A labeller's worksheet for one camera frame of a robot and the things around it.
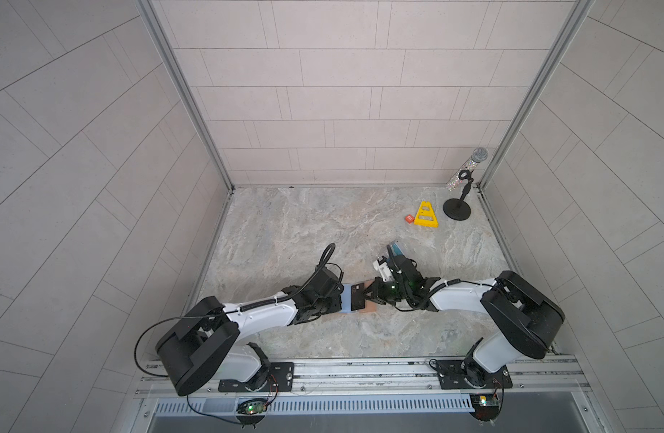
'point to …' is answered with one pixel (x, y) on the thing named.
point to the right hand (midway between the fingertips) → (361, 297)
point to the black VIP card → (357, 297)
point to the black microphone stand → (459, 209)
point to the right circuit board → (484, 406)
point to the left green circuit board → (253, 406)
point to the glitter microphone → (478, 155)
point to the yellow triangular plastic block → (426, 215)
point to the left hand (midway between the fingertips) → (345, 301)
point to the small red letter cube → (409, 218)
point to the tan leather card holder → (370, 306)
